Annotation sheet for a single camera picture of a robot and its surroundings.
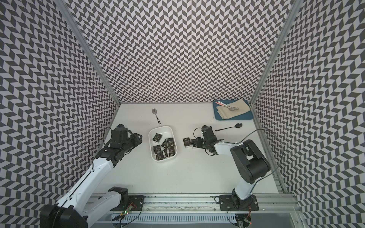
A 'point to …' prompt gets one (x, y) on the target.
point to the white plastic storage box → (167, 131)
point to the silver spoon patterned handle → (155, 111)
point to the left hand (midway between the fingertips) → (139, 138)
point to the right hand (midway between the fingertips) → (196, 144)
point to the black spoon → (237, 125)
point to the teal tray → (244, 116)
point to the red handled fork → (230, 108)
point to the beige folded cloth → (225, 112)
